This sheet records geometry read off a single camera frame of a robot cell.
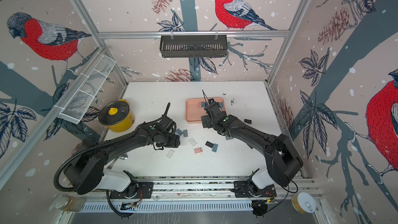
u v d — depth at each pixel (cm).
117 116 90
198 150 86
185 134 93
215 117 65
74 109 80
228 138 91
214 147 88
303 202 66
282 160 43
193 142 90
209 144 89
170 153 86
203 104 107
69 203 63
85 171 42
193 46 106
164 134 71
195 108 105
